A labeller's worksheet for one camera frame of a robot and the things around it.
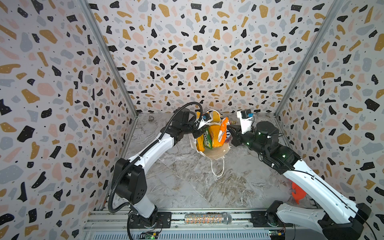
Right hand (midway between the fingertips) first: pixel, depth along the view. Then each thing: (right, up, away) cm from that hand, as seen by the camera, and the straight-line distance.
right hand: (227, 123), depth 64 cm
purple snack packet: (+1, -7, +2) cm, 7 cm away
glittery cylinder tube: (0, -45, +7) cm, 45 cm away
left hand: (-8, +1, +15) cm, 17 cm away
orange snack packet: (-2, -3, +2) cm, 4 cm away
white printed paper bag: (-3, -16, +21) cm, 27 cm away
